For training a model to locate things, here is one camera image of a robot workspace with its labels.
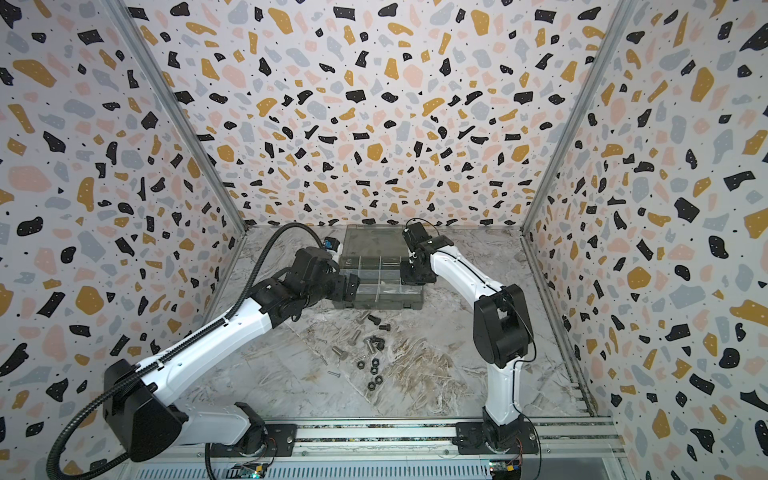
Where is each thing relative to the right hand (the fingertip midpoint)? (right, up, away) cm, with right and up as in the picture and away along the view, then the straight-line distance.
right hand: (403, 274), depth 92 cm
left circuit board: (-37, -45, -22) cm, 62 cm away
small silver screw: (-19, -28, -7) cm, 35 cm away
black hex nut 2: (-7, -29, -8) cm, 31 cm away
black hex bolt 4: (-7, -21, -2) cm, 22 cm away
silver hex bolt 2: (-15, -20, -2) cm, 25 cm away
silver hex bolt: (-13, -15, +3) cm, 20 cm away
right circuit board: (+24, -46, -20) cm, 55 cm away
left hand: (-15, +1, -14) cm, 21 cm away
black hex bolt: (-9, -15, +3) cm, 18 cm away
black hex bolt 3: (-9, -20, -2) cm, 22 cm away
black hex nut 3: (-9, -30, -9) cm, 33 cm away
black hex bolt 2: (-6, -17, +3) cm, 18 cm away
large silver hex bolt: (-18, -23, -4) cm, 30 cm away
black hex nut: (-12, -26, -6) cm, 29 cm away
